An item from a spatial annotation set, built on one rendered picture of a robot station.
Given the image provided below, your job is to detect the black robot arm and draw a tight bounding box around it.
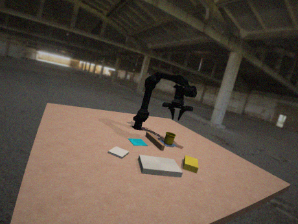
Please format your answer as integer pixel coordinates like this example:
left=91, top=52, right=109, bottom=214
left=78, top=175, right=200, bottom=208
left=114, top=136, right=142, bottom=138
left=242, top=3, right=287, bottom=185
left=132, top=72, right=197, bottom=130

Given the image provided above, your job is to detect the tan wooden flat bar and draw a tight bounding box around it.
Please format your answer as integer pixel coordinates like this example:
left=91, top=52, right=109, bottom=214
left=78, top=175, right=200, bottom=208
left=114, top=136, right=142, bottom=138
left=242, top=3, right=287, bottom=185
left=145, top=132, right=165, bottom=150

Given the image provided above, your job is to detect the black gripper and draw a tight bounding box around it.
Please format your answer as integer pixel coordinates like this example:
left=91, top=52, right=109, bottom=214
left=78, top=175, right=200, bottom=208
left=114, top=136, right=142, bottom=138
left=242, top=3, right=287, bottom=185
left=163, top=95, right=193, bottom=121

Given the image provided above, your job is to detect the yellow block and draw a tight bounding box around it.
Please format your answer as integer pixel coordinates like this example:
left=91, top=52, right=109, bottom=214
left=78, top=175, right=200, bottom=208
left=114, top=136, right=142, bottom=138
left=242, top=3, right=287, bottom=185
left=183, top=156, right=199, bottom=173

